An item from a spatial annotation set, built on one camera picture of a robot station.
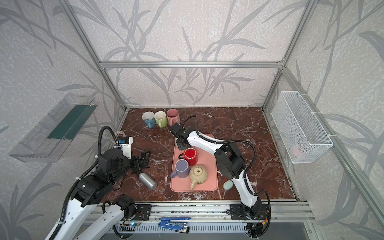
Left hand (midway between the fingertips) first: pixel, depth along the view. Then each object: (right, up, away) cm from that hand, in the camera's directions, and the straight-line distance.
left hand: (145, 148), depth 70 cm
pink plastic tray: (+29, -11, +21) cm, 37 cm away
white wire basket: (+69, +8, -8) cm, 70 cm away
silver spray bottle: (-3, -20, +10) cm, 23 cm away
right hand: (+16, +1, +24) cm, 29 cm away
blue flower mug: (-10, +14, +32) cm, 36 cm away
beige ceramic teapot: (+25, -15, +7) cm, 30 cm away
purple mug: (+16, -13, +9) cm, 23 cm away
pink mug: (+7, +16, +32) cm, 36 cm away
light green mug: (-2, +15, +33) cm, 36 cm away
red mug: (+21, -7, +15) cm, 27 cm away
